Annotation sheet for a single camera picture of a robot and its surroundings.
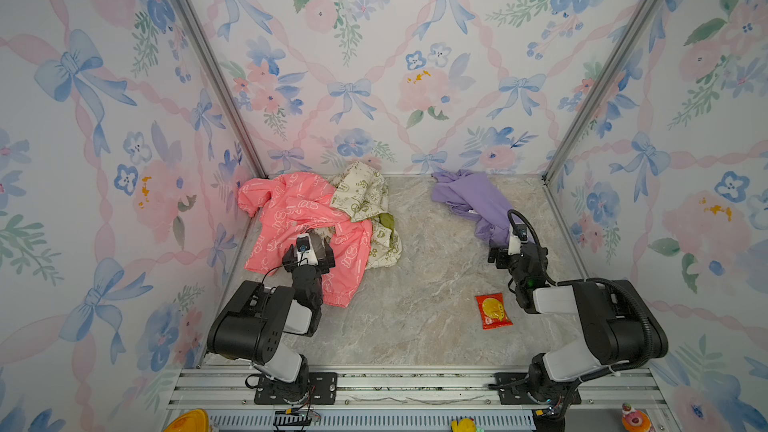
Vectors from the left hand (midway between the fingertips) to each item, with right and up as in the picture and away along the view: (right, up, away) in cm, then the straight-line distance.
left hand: (310, 240), depth 88 cm
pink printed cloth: (-8, +11, +7) cm, 16 cm away
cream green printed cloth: (+14, +14, +9) cm, 22 cm away
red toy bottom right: (+79, -38, -21) cm, 90 cm away
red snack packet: (+53, -20, -3) cm, 57 cm away
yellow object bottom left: (-16, -34, -27) cm, 46 cm away
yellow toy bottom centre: (+40, -39, -21) cm, 60 cm away
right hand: (+61, 0, +6) cm, 61 cm away
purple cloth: (+54, +14, +19) cm, 59 cm away
